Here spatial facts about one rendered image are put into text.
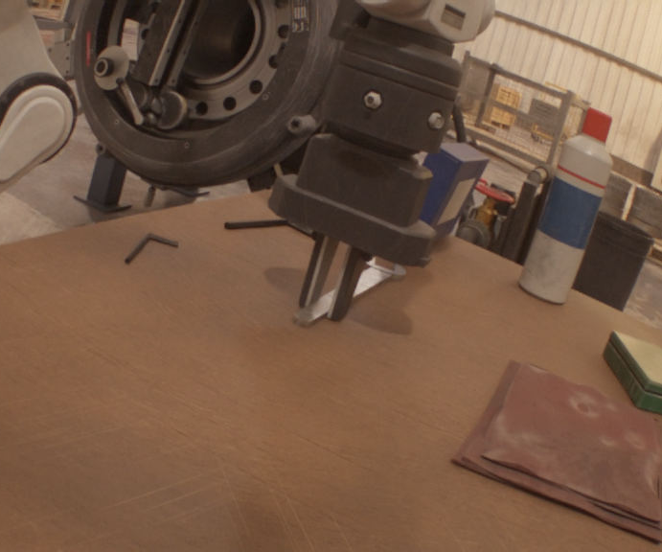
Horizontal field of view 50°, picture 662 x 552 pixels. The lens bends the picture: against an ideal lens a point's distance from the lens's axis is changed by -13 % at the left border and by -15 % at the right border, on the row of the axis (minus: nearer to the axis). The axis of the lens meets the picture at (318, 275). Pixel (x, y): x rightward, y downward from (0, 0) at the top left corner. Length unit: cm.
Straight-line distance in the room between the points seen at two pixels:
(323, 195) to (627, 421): 29
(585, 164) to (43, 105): 70
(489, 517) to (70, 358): 24
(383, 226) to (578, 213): 36
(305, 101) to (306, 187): 108
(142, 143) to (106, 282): 129
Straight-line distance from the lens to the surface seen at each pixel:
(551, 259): 87
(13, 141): 107
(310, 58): 163
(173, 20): 178
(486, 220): 131
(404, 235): 55
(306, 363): 51
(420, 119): 54
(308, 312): 58
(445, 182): 84
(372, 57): 53
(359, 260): 58
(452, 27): 55
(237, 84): 184
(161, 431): 39
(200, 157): 174
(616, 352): 75
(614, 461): 51
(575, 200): 86
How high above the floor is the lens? 67
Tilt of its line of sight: 17 degrees down
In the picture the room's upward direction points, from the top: 18 degrees clockwise
